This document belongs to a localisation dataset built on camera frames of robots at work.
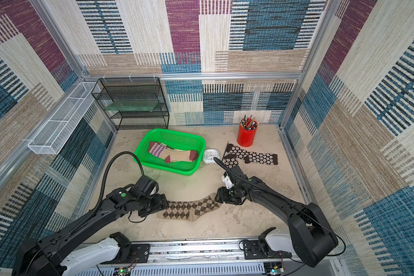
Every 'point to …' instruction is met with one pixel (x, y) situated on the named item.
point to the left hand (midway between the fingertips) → (164, 206)
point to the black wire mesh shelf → (118, 89)
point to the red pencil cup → (246, 138)
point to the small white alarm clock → (209, 155)
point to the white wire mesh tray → (46, 140)
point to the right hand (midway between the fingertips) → (222, 202)
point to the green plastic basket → (183, 168)
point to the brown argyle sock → (190, 210)
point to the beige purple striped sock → (169, 154)
